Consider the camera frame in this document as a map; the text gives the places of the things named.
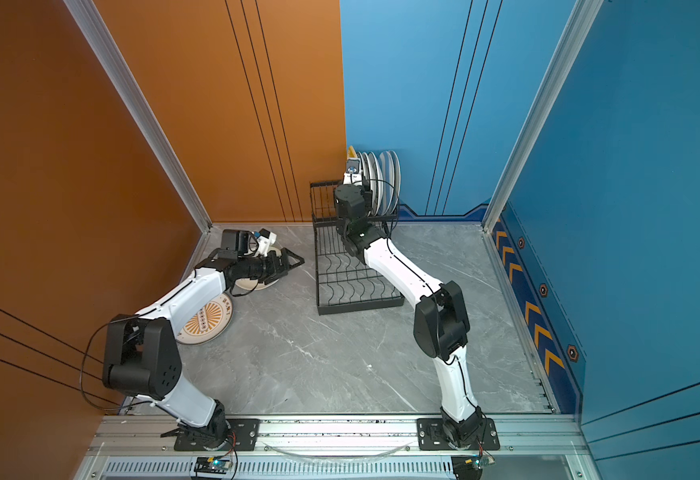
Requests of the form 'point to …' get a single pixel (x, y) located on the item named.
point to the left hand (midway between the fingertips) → (297, 262)
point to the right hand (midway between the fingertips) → (359, 176)
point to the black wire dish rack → (343, 282)
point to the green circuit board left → (213, 465)
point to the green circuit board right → (470, 467)
